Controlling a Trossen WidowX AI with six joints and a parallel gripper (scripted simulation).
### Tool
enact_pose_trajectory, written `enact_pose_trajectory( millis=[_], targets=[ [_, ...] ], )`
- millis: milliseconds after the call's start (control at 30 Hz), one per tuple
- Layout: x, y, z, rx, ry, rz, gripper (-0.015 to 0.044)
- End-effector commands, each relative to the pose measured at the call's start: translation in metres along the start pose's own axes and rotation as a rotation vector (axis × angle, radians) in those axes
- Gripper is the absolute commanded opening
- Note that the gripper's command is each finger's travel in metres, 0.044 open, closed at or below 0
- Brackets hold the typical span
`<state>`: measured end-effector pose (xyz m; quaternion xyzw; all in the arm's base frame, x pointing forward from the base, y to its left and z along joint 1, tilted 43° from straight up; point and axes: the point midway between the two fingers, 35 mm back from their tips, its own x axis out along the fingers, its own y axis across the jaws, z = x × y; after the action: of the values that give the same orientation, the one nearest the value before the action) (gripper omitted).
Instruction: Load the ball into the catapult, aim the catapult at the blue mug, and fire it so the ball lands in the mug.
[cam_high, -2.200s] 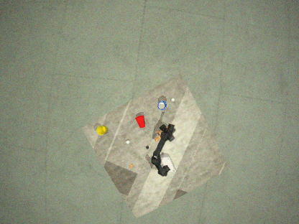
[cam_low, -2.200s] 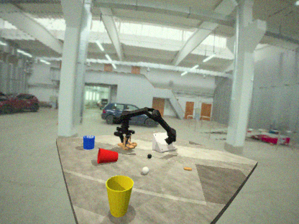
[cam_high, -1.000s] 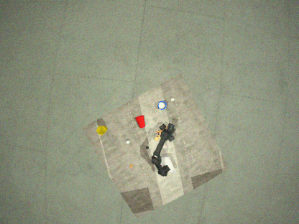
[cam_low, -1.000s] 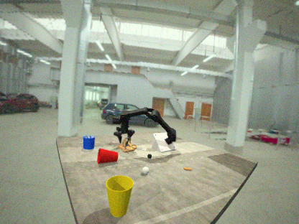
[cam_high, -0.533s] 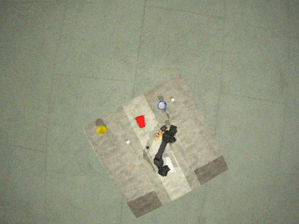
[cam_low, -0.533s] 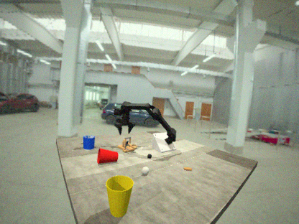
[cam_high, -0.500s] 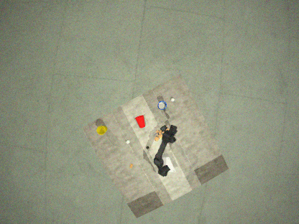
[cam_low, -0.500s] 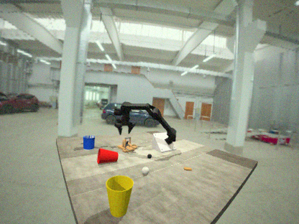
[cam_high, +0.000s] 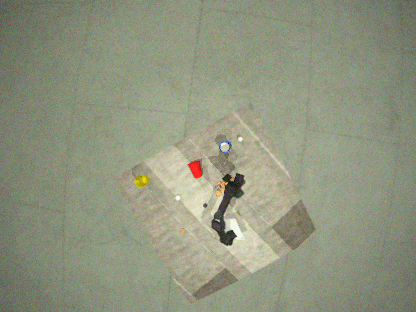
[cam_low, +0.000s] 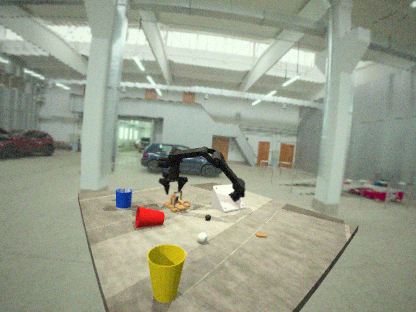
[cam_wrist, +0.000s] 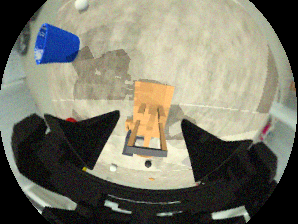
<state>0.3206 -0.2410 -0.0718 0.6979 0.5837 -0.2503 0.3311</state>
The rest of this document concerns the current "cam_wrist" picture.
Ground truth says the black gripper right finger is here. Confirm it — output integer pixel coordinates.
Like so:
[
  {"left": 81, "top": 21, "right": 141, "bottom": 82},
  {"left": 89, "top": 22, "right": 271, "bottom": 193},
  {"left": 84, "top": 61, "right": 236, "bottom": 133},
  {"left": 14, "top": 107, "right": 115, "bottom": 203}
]
[{"left": 180, "top": 119, "right": 254, "bottom": 183}]

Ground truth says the dark grey ball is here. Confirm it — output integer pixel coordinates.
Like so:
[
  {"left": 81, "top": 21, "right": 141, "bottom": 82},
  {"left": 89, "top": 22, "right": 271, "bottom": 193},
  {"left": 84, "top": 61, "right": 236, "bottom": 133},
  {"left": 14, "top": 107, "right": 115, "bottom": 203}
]
[{"left": 145, "top": 160, "right": 152, "bottom": 168}]

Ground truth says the white ball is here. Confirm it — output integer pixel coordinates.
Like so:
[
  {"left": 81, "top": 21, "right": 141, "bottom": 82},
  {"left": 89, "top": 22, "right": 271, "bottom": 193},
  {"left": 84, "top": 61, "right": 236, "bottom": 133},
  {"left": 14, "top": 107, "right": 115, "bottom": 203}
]
[
  {"left": 110, "top": 164, "right": 117, "bottom": 171},
  {"left": 74, "top": 0, "right": 89, "bottom": 12}
]

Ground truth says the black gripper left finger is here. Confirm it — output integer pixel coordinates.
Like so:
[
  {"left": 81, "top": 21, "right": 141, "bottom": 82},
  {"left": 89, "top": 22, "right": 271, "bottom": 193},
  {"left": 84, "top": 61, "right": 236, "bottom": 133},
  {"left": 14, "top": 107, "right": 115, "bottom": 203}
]
[{"left": 44, "top": 111, "right": 120, "bottom": 171}]

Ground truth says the blue cup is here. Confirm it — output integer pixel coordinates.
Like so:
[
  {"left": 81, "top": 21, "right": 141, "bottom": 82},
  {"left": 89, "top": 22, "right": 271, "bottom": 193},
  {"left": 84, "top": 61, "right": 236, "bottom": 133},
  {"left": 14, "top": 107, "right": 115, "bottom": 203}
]
[{"left": 35, "top": 23, "right": 82, "bottom": 64}]

